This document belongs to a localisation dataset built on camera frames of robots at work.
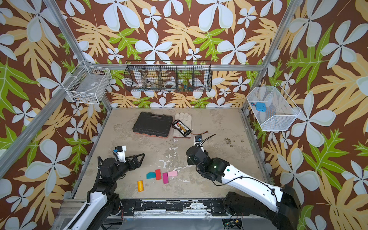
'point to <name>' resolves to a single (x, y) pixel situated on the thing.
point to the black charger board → (183, 129)
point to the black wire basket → (164, 75)
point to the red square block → (158, 175)
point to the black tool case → (153, 125)
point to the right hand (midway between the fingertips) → (190, 151)
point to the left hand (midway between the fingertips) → (139, 153)
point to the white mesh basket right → (273, 109)
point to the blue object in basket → (260, 107)
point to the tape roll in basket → (169, 84)
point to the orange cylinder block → (140, 186)
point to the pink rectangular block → (172, 173)
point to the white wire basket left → (87, 84)
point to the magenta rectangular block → (165, 178)
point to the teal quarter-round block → (150, 175)
